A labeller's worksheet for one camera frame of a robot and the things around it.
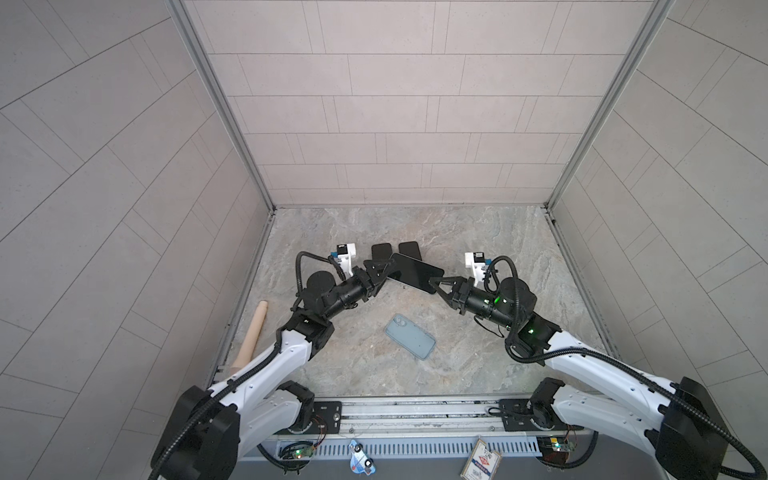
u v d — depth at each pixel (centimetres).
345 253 69
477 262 67
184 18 72
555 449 68
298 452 65
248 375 45
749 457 36
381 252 102
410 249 103
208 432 39
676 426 39
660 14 71
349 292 64
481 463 64
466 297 61
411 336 85
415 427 71
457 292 62
